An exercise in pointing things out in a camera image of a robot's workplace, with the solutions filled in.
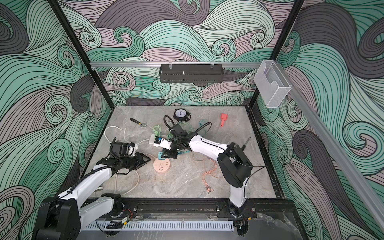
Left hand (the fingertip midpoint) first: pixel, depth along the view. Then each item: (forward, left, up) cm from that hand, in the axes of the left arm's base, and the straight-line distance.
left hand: (149, 159), depth 84 cm
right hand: (+3, -8, +3) cm, 9 cm away
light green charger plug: (+23, -1, -3) cm, 23 cm away
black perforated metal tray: (+51, -24, +25) cm, 61 cm away
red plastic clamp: (+40, -50, -7) cm, 64 cm away
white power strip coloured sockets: (+2, -8, +16) cm, 18 cm away
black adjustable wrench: (+31, +13, -7) cm, 34 cm away
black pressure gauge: (+39, -17, -5) cm, 43 cm away
